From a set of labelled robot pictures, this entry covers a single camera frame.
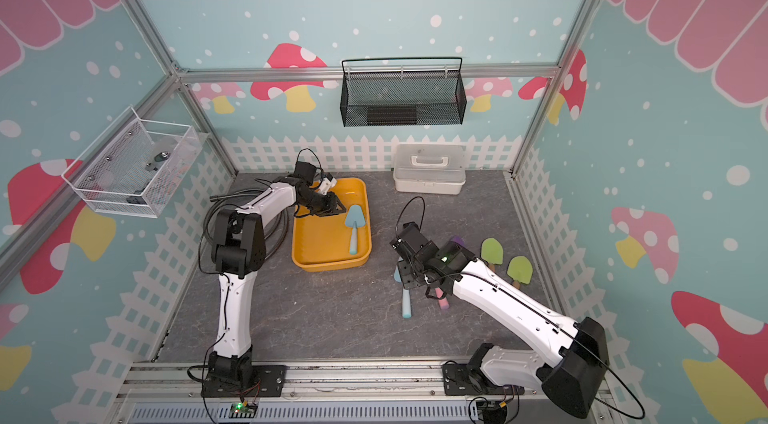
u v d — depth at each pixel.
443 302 0.85
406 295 0.87
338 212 1.03
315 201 0.92
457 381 0.74
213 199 1.09
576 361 0.38
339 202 1.00
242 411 0.73
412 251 0.56
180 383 0.76
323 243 0.97
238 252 0.61
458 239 1.00
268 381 0.74
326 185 0.99
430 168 1.06
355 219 1.06
